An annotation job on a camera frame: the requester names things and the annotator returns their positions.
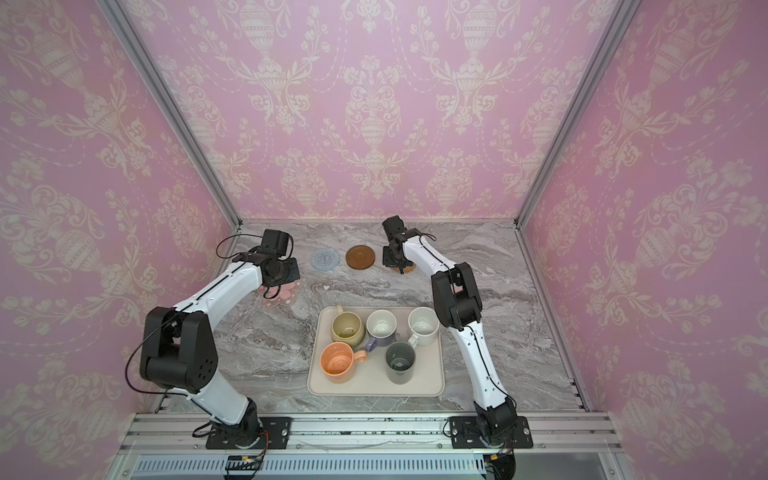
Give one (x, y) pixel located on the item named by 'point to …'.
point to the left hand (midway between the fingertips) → (291, 272)
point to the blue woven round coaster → (325, 259)
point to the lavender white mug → (381, 329)
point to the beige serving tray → (370, 376)
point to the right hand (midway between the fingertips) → (394, 260)
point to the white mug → (423, 323)
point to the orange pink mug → (338, 359)
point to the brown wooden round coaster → (360, 257)
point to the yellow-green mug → (347, 326)
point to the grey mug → (400, 360)
